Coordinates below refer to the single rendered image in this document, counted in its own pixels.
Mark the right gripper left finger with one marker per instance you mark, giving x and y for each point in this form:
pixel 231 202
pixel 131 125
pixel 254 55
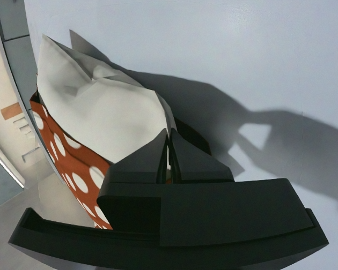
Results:
pixel 144 164

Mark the brown polka-dot pillowcase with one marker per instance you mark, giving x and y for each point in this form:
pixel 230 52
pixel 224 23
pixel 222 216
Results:
pixel 82 169

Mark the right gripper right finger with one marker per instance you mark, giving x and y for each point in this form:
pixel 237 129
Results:
pixel 192 165

